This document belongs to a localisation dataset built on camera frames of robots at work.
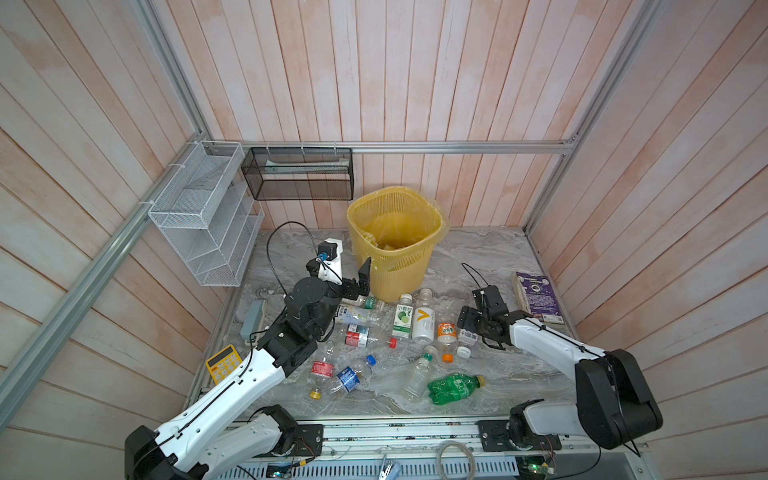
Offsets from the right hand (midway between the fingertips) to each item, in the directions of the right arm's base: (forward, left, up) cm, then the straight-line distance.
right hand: (471, 319), depth 92 cm
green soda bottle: (-21, +8, 0) cm, 22 cm away
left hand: (-2, +35, +31) cm, 47 cm away
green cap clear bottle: (-20, +18, +2) cm, 27 cm away
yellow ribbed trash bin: (+8, +27, +7) cm, 29 cm away
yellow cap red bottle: (-18, +44, +3) cm, 48 cm away
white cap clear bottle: (-7, +2, -1) cm, 8 cm away
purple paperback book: (+10, -24, -1) cm, 25 cm away
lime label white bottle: (-1, +21, +1) cm, 21 cm away
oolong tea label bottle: (-1, +32, +3) cm, 32 cm away
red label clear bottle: (-8, +35, +4) cm, 36 cm away
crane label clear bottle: (+4, +32, +2) cm, 32 cm away
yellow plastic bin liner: (+30, +23, +10) cm, 39 cm away
